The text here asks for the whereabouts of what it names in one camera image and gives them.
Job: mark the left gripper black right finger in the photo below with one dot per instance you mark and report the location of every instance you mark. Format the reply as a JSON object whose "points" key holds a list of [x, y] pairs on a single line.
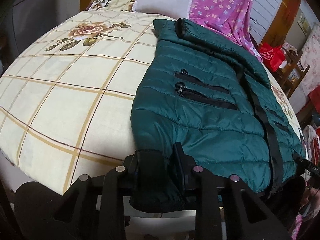
{"points": [[182, 167]]}

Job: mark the purple floral blanket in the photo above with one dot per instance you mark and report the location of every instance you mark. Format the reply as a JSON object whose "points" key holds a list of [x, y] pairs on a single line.
{"points": [[229, 18]]}

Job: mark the dark green puffer jacket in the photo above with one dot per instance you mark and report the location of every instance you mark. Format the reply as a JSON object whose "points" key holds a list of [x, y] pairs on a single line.
{"points": [[215, 98]]}

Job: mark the grey refrigerator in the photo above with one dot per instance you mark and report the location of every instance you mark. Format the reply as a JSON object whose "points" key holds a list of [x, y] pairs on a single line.
{"points": [[24, 21]]}

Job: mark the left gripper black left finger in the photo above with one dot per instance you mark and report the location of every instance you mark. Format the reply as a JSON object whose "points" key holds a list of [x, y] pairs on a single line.
{"points": [[150, 174]]}

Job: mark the cream floral plaid bed sheet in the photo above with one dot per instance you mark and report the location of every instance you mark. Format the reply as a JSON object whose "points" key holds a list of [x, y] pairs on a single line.
{"points": [[66, 101]]}

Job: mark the red shopping bag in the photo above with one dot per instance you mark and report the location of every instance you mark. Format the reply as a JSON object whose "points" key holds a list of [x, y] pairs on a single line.
{"points": [[272, 56]]}

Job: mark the wooden shelf chair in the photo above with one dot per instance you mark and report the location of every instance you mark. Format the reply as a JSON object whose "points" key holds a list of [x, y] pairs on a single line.
{"points": [[291, 75]]}

